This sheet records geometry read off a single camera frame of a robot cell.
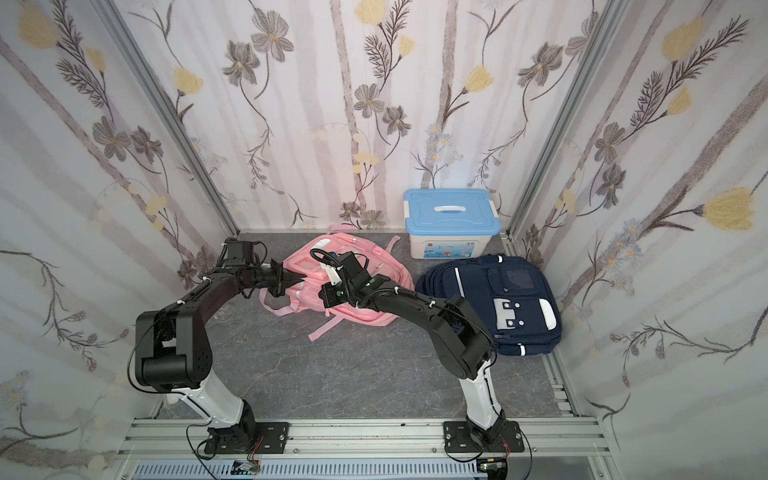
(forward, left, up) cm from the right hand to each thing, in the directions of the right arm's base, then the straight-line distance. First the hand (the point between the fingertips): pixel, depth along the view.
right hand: (323, 286), depth 85 cm
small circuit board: (-43, +14, -13) cm, 47 cm away
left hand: (+6, +6, 0) cm, 8 cm away
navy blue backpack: (+6, -59, -11) cm, 60 cm away
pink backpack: (0, +6, -5) cm, 8 cm away
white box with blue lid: (+29, -40, -2) cm, 49 cm away
